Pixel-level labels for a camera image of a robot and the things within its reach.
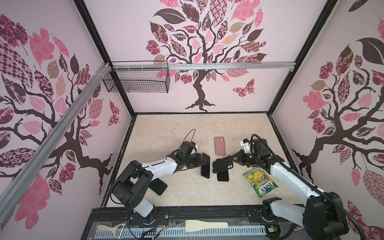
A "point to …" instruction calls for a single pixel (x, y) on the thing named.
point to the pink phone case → (219, 146)
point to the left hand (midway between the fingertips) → (205, 164)
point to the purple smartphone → (223, 176)
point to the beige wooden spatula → (193, 225)
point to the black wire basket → (138, 77)
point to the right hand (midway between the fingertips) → (230, 156)
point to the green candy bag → (260, 181)
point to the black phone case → (222, 164)
